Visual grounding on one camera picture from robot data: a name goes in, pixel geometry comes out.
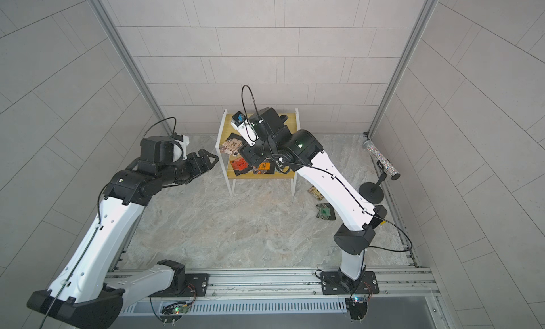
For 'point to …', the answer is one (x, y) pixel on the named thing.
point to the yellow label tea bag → (315, 192)
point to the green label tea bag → (326, 211)
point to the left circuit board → (174, 309)
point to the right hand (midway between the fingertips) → (248, 144)
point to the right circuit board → (357, 307)
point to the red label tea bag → (240, 166)
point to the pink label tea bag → (231, 146)
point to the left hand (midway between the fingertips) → (217, 160)
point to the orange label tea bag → (263, 166)
